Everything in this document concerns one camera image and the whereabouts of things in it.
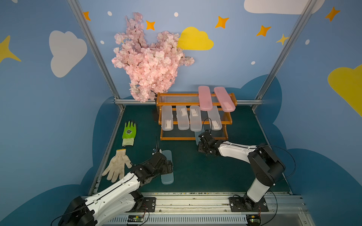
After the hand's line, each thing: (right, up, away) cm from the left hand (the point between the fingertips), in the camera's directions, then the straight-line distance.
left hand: (166, 163), depth 84 cm
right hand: (+23, +9, +12) cm, 27 cm away
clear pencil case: (-1, +28, +10) cm, 29 cm away
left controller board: (-15, -25, -12) cm, 31 cm away
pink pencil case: (+24, +40, +2) cm, 46 cm away
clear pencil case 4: (+31, +26, +7) cm, 41 cm away
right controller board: (+47, -26, -10) cm, 55 cm away
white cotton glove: (-32, -3, +4) cm, 33 cm away
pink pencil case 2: (+36, +38, +1) cm, 53 cm away
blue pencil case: (+1, -9, -1) cm, 9 cm away
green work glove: (-30, +16, +20) cm, 40 cm away
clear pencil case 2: (+10, +28, +10) cm, 31 cm away
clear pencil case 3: (+18, +27, +9) cm, 34 cm away
